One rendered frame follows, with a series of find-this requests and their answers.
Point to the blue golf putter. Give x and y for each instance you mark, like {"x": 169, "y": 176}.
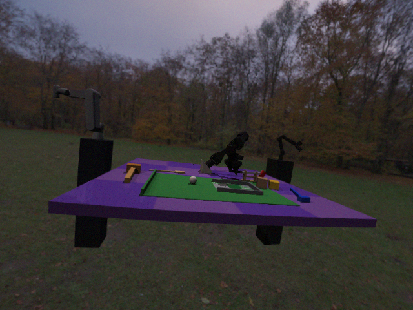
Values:
{"x": 299, "y": 197}

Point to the brown wooden mallet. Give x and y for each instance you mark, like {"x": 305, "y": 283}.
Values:
{"x": 132, "y": 169}

